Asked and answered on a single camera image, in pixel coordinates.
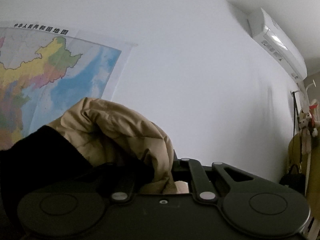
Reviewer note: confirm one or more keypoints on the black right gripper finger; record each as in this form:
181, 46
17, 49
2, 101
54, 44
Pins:
190, 177

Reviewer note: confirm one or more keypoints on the tan puffer jacket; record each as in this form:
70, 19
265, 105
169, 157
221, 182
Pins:
79, 176

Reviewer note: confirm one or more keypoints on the black hanging bag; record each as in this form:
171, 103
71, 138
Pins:
294, 177

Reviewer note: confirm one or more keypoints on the plush toy with red scarf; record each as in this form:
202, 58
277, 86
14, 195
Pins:
309, 117

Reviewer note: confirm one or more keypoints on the white coat rack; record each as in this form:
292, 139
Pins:
304, 131

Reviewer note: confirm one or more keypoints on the white wall air conditioner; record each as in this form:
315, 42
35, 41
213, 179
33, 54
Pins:
269, 35

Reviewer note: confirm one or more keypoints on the colourful wall map poster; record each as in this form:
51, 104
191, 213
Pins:
46, 68

